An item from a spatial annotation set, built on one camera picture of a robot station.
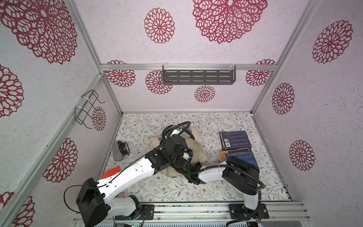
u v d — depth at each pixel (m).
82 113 0.75
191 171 0.69
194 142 0.79
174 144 0.53
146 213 0.73
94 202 0.38
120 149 0.88
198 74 0.96
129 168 0.48
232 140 0.97
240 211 0.75
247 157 0.87
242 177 0.48
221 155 0.91
